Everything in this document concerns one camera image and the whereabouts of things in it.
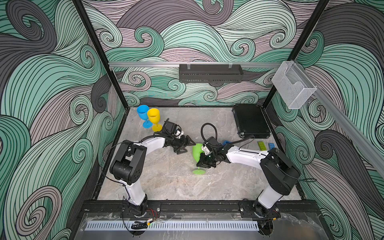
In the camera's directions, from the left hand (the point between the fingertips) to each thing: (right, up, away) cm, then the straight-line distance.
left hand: (192, 145), depth 88 cm
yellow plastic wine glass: (-25, +18, +8) cm, 32 cm away
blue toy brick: (+52, -1, +8) cm, 53 cm away
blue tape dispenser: (+22, +1, +9) cm, 24 cm away
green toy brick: (+47, -2, +10) cm, 48 cm away
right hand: (+2, -12, -3) cm, 12 cm away
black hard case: (+44, +14, +19) cm, 50 cm away
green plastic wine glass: (+3, -3, 0) cm, 4 cm away
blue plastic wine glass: (-34, +22, +12) cm, 42 cm away
